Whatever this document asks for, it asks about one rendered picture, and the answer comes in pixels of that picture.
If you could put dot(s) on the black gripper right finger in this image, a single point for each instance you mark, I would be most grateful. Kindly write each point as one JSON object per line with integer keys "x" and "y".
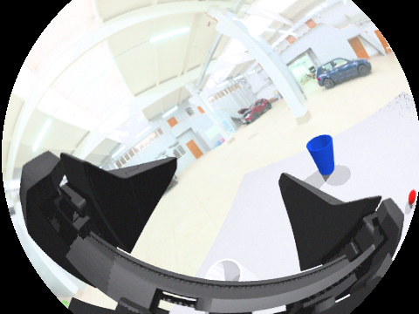
{"x": 318, "y": 220}

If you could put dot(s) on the white cup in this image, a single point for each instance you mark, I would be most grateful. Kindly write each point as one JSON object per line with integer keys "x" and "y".
{"x": 228, "y": 269}

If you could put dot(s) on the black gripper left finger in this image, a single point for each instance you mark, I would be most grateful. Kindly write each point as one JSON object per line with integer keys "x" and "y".
{"x": 125, "y": 197}

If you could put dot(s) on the red ball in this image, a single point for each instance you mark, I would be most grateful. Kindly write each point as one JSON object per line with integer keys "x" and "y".
{"x": 412, "y": 196}

